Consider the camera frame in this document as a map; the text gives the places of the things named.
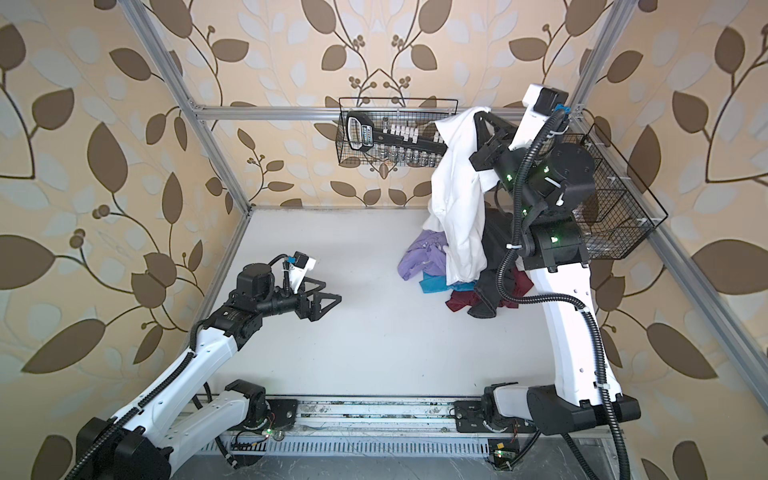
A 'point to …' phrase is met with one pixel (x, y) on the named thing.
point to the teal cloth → (433, 283)
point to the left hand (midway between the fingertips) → (332, 290)
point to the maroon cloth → (516, 284)
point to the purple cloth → (427, 253)
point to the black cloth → (497, 233)
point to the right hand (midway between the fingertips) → (482, 115)
